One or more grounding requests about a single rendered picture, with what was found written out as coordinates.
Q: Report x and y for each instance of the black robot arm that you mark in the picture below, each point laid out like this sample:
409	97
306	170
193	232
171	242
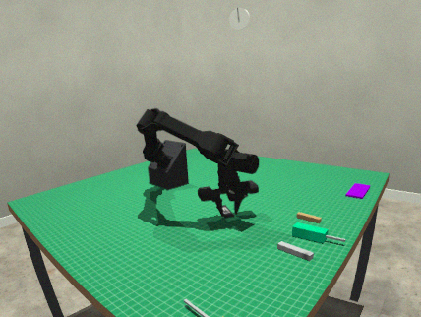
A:
210	144

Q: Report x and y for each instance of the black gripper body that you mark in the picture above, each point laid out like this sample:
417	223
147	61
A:
206	193

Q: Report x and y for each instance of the grey rectangular bar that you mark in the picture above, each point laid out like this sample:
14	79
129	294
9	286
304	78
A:
302	253

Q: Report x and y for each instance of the green work mat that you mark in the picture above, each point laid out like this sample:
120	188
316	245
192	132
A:
140	249

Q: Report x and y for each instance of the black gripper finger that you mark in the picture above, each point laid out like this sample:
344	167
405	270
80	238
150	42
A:
219	205
237	204

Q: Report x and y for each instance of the purple rectangular block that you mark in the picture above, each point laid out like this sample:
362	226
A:
358	191

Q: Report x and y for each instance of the black strip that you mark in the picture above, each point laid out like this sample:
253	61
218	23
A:
226	212

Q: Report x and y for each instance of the orange-handled screwdriver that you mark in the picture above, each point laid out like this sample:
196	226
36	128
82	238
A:
195	308

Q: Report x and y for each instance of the small tan wooden bar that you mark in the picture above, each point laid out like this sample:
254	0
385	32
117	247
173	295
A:
309	217

